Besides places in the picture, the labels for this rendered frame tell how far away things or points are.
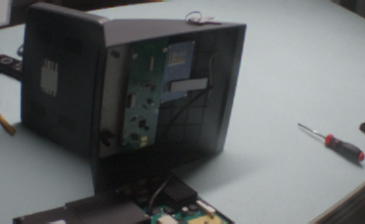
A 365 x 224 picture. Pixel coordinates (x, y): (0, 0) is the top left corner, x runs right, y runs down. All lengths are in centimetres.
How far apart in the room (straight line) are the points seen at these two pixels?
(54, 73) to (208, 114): 24
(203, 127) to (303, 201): 20
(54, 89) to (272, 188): 35
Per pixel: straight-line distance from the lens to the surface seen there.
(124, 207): 68
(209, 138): 86
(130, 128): 74
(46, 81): 81
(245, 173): 84
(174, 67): 75
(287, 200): 80
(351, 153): 94
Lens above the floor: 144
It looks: 26 degrees down
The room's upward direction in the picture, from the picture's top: 9 degrees clockwise
